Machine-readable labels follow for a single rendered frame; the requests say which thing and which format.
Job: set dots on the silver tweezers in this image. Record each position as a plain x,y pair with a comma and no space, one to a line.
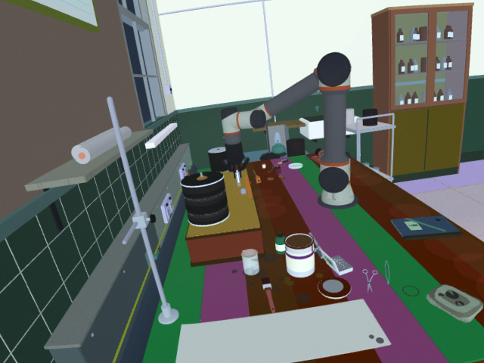
387,271

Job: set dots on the brown kymograph base box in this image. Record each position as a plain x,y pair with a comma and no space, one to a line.
223,219

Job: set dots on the white petri dish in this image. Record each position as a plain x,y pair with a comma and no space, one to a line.
295,165

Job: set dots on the white wall socket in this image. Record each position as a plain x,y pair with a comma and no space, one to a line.
182,171
166,207

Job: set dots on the white tube lamp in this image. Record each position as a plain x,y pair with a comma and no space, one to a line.
160,135

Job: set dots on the green small bottle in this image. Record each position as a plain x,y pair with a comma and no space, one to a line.
280,242

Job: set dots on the black kymograph drum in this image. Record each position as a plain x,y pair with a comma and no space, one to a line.
205,198

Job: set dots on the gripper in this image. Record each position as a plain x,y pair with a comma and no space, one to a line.
233,153

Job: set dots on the wooden side table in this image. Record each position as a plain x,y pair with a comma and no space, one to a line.
280,130

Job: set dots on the silver scissors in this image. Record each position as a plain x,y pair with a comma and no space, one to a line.
369,279

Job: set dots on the grey retort stand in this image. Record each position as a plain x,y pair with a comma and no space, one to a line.
140,223

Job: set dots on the orange small device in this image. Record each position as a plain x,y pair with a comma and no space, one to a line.
258,177

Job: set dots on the white paper roll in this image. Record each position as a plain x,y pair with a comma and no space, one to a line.
350,115
100,145

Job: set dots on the dark blue notebook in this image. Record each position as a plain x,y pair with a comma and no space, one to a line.
423,227

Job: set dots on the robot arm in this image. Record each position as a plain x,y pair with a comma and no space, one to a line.
332,113

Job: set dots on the green framed board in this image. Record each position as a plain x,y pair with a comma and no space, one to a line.
75,13

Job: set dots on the brown glass-door cabinet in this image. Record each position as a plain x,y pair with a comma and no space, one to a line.
427,94

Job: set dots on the glass beaker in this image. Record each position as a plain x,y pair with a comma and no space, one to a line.
250,261

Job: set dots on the white sink basin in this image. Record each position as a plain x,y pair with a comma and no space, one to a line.
312,126

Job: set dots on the dark round dish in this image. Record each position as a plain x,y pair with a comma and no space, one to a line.
334,288

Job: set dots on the grey wall shelf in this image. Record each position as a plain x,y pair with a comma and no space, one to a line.
87,160

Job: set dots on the white grey sheet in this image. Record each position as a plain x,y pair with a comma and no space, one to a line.
281,332

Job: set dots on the grey scraper tool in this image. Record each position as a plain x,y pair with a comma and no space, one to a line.
332,259

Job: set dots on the window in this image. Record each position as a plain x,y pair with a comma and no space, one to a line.
141,62

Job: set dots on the white tin with brown content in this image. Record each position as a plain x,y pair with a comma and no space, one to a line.
299,255

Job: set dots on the black cylinder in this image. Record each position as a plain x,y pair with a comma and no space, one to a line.
295,147
370,116
217,159

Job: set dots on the grey stone tray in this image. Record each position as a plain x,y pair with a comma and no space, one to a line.
450,301

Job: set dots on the grey service rail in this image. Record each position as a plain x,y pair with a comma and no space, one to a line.
125,242

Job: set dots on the brown paint brush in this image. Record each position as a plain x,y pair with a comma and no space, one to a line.
268,293

